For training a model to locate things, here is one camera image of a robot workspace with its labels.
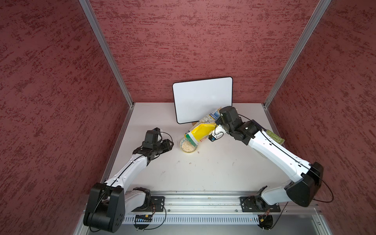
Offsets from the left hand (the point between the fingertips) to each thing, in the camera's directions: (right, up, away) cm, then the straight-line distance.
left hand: (170, 147), depth 86 cm
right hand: (+29, +19, -8) cm, 36 cm away
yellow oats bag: (+17, +11, -12) cm, 24 cm away
